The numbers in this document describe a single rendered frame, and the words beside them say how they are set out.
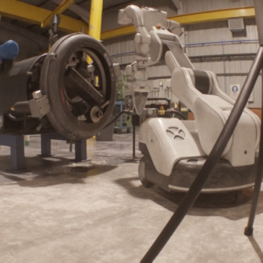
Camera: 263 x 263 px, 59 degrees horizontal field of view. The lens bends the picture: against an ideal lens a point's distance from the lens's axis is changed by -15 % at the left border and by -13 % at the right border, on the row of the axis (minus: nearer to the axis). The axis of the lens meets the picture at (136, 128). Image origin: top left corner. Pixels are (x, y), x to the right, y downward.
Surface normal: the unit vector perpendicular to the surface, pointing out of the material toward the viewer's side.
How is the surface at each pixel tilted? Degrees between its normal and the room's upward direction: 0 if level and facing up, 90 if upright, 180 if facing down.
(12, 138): 90
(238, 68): 90
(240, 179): 90
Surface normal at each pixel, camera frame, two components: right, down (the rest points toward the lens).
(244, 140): 0.30, 0.03
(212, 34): -0.57, 0.02
